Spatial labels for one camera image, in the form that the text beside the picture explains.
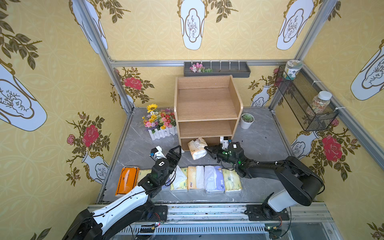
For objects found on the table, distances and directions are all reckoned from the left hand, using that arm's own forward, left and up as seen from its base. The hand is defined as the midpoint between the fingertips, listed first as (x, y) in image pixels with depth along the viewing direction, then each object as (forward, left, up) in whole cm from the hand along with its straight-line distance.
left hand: (176, 148), depth 80 cm
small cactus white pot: (+25, -47, -7) cm, 54 cm away
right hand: (+3, -17, -2) cm, 17 cm away
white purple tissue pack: (-14, -20, -9) cm, 26 cm away
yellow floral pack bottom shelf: (-15, -30, -10) cm, 35 cm away
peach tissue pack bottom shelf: (+2, -12, -4) cm, 12 cm away
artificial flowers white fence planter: (+18, +11, -2) cm, 21 cm away
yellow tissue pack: (-15, -2, -10) cm, 18 cm away
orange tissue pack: (-14, +25, -9) cm, 30 cm away
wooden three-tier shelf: (+15, -17, +16) cm, 27 cm away
